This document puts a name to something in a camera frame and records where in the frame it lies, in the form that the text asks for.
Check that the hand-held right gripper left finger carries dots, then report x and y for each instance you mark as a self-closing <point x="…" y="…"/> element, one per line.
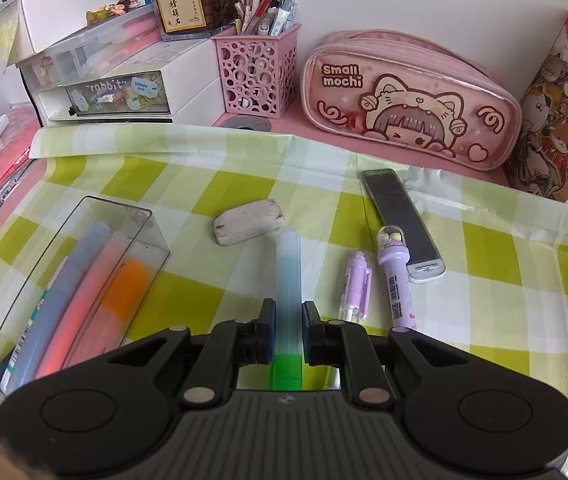
<point x="264" y="335"/>

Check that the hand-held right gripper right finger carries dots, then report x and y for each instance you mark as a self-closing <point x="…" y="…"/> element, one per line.
<point x="311" y="335"/>

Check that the green highlighter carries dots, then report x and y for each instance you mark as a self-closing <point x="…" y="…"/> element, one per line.
<point x="289" y="280"/>

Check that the purple mechanical pen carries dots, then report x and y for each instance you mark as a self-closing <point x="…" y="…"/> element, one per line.
<point x="356" y="280"/>

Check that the purple correction pen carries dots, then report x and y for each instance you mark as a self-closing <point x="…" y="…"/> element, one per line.
<point x="396" y="280"/>

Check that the white eraser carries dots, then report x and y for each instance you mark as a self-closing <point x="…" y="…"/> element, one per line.
<point x="246" y="221"/>

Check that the orange highlighter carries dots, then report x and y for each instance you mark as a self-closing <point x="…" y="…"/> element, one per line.
<point x="126" y="285"/>

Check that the clear plastic organizer box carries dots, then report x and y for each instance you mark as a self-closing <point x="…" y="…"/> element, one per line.
<point x="134" y="220"/>

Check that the pink highlighter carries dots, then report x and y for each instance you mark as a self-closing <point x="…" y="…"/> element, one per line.
<point x="94" y="300"/>

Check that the white tube green label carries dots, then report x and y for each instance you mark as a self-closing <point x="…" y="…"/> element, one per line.
<point x="79" y="270"/>

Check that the green checked tablecloth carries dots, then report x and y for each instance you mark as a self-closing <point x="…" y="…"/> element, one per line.
<point x="314" y="195"/>

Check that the pink perforated pen basket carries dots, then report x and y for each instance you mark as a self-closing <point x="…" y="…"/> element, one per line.
<point x="259" y="75"/>

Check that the white drawer organizer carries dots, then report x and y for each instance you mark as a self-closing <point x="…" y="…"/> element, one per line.
<point x="189" y="75"/>

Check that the pink cartoon pencil case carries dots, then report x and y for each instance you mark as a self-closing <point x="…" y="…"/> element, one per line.
<point x="414" y="75"/>

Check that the clear box with label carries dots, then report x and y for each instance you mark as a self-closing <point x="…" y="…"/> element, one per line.
<point x="219" y="0"/>

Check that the wooden framed label sign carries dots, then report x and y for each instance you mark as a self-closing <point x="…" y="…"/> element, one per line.
<point x="179" y="7"/>

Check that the clear plastic storage box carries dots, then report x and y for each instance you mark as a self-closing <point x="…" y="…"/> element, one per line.
<point x="89" y="45"/>

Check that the small toy figurine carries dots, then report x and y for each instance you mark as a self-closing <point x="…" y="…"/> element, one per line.
<point x="114" y="10"/>

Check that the white cardboard box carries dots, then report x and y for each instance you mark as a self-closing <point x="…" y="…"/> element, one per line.
<point x="64" y="15"/>

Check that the clear sleeve yellow print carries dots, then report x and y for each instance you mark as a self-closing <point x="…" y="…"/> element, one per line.
<point x="4" y="35"/>

